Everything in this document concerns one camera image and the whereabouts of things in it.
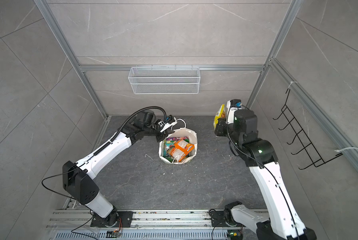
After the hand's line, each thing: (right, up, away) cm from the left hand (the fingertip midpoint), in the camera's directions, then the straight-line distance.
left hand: (173, 127), depth 78 cm
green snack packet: (-4, -11, +11) cm, 16 cm away
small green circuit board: (+30, -52, -8) cm, 60 cm away
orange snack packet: (+5, -13, +5) cm, 15 cm away
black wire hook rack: (+59, -14, -19) cm, 63 cm away
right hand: (+21, +4, -13) cm, 25 cm away
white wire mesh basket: (-8, +32, +23) cm, 40 cm away
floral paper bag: (+4, -3, 0) cm, 6 cm away
